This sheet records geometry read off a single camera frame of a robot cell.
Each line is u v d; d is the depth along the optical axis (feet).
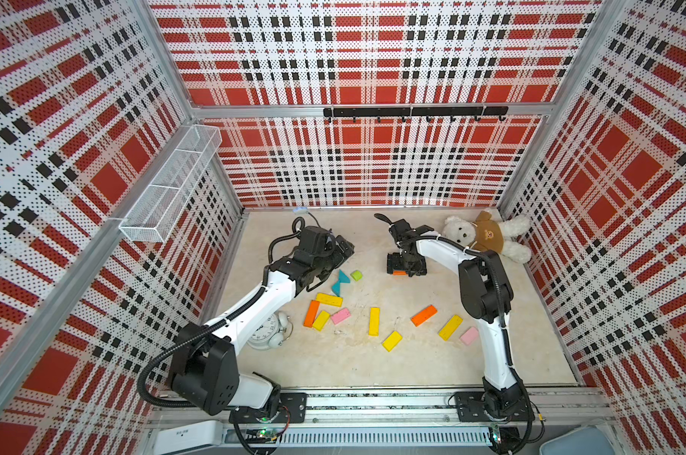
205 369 1.35
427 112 2.98
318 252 2.16
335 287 3.19
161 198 2.41
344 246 2.46
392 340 2.82
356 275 3.30
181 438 2.10
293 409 2.42
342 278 3.23
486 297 1.85
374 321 2.90
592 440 2.20
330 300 3.06
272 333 2.73
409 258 2.78
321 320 2.92
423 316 2.96
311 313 2.98
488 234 3.34
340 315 2.99
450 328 2.89
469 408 2.41
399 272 3.03
